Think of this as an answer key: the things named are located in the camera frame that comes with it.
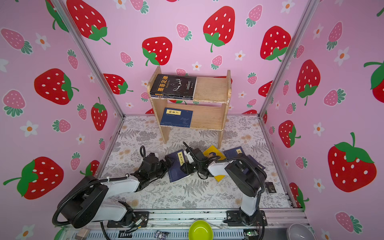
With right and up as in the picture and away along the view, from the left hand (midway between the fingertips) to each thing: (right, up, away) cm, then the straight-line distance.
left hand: (174, 163), depth 89 cm
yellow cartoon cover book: (+24, +6, +10) cm, 26 cm away
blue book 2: (+1, -5, 0) cm, 5 cm away
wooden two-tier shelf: (+20, +32, +5) cm, 38 cm away
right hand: (+4, -3, +2) cm, 6 cm away
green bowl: (+16, -28, -18) cm, 37 cm away
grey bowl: (+61, -26, -21) cm, 70 cm away
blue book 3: (+38, +5, +10) cm, 40 cm away
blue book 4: (+38, +8, -30) cm, 49 cm away
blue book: (+1, +28, +2) cm, 28 cm away
